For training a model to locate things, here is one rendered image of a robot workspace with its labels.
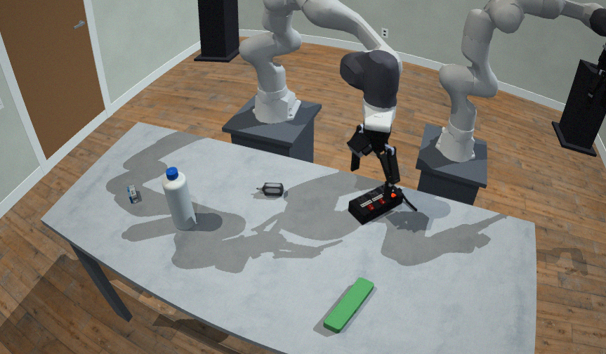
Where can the white bottle with blue cap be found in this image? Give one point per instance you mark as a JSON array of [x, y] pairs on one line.
[[178, 197]]

